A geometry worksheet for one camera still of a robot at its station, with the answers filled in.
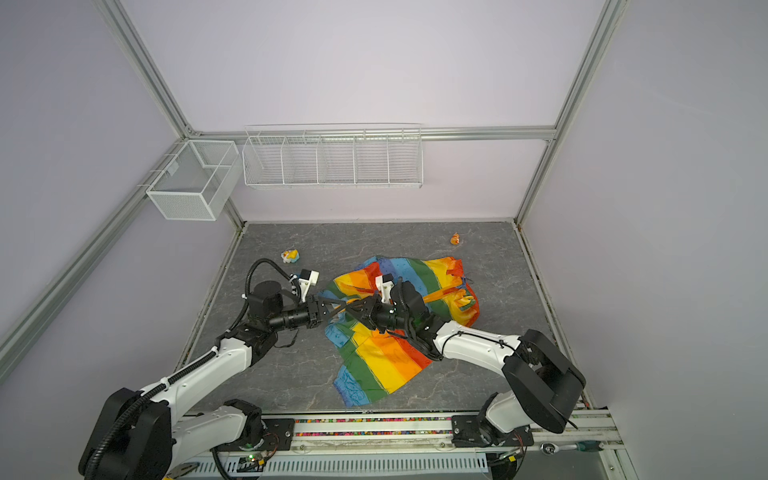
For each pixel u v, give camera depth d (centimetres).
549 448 70
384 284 77
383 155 105
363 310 77
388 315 69
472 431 74
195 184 99
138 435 40
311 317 69
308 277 75
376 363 85
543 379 43
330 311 76
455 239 112
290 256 105
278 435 73
